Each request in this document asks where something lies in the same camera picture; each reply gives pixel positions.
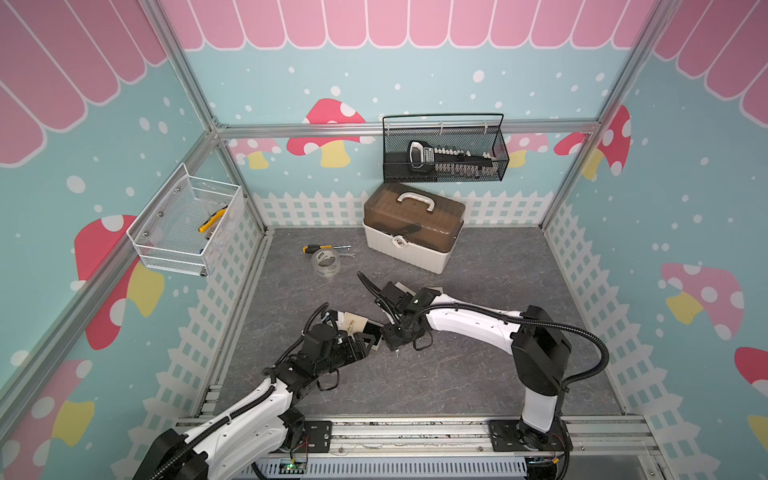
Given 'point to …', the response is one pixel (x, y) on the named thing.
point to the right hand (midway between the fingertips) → (394, 339)
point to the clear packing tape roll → (326, 262)
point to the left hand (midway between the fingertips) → (368, 348)
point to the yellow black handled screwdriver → (308, 249)
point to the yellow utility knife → (208, 226)
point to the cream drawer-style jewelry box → (353, 323)
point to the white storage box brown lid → (411, 226)
